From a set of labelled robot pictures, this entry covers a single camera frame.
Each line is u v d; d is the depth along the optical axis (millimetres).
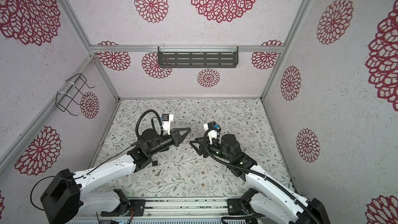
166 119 654
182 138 676
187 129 710
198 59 999
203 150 651
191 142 686
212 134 631
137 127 548
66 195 398
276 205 551
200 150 641
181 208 749
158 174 840
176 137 633
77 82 816
